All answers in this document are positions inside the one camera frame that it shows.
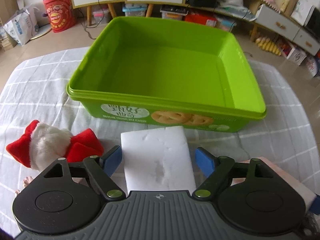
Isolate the white foam sponge block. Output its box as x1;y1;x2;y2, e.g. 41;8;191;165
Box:
121;126;196;193

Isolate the santa plush toy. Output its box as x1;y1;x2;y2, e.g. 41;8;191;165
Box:
6;120;104;171

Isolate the green plastic cookie box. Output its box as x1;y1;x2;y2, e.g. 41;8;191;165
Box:
66;17;267;132

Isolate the grey white checked bedsheet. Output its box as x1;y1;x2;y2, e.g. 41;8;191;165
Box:
1;48;319;236

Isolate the yellow egg tray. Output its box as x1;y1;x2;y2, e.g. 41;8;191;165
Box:
255;36;281;56

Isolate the red cardboard box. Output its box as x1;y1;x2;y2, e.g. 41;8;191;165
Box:
184;14;217;27

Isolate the clear storage bin blue lid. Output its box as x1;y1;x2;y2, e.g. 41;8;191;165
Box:
122;3;148;17

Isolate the red printed bucket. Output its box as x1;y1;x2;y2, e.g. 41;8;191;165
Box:
43;0;76;33

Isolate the white paper shopping bag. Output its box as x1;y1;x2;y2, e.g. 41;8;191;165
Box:
3;5;39;46

